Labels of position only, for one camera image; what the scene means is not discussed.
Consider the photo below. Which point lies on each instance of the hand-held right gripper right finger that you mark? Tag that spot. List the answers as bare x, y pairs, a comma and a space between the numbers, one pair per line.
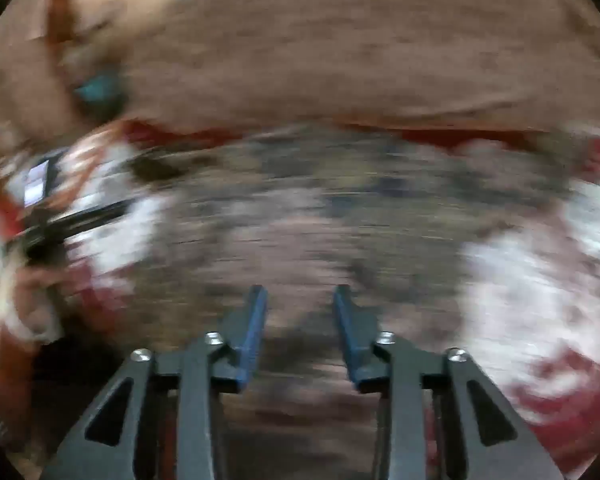
350, 340

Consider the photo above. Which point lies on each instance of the red and white floral blanket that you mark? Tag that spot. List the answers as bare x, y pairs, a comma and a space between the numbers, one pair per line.
520, 280

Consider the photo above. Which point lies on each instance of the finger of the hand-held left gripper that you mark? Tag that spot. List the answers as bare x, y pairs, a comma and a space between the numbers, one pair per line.
97, 92

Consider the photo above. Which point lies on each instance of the cream floral bed sheet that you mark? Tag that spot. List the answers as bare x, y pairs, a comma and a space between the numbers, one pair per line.
330, 50

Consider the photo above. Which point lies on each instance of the paisley patterned garment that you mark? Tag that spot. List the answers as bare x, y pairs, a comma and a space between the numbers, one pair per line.
305, 210

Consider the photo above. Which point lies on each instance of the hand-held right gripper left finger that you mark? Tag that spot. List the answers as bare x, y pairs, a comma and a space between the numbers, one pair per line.
255, 330

